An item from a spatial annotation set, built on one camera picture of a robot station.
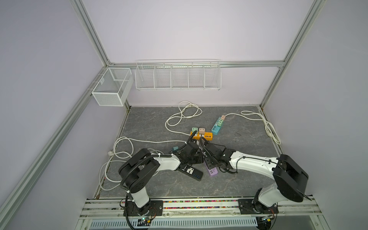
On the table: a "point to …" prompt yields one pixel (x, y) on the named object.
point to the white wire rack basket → (178, 74)
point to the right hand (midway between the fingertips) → (209, 160)
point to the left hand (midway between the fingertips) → (205, 159)
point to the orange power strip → (208, 136)
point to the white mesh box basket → (113, 86)
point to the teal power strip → (216, 129)
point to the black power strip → (191, 171)
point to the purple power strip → (213, 171)
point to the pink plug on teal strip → (223, 117)
